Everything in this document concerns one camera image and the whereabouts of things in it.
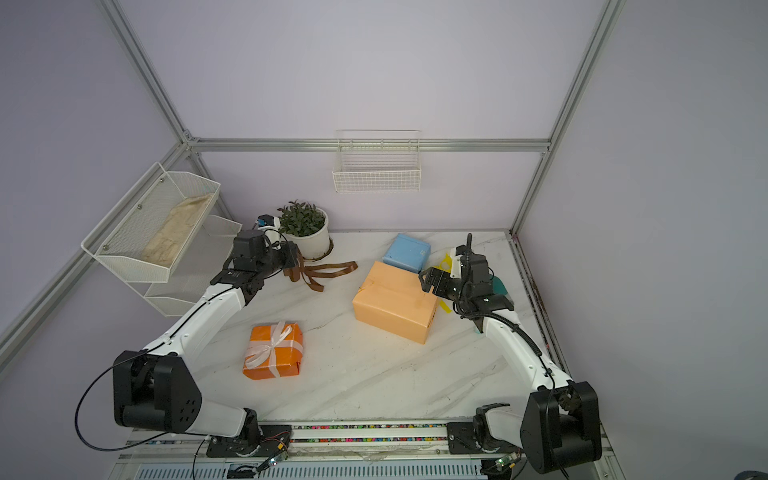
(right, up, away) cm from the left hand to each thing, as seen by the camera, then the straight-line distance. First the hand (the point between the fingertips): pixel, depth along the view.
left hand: (296, 249), depth 85 cm
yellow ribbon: (+48, -5, +26) cm, 55 cm away
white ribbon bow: (-8, -29, -6) cm, 30 cm away
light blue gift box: (+34, -1, +20) cm, 39 cm away
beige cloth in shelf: (-31, +1, -8) cm, 32 cm away
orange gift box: (-5, -29, -4) cm, 29 cm away
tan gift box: (+28, -15, +1) cm, 32 cm away
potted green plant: (-1, +8, +15) cm, 17 cm away
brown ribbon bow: (+3, -8, +22) cm, 24 cm away
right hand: (+40, -10, -1) cm, 41 cm away
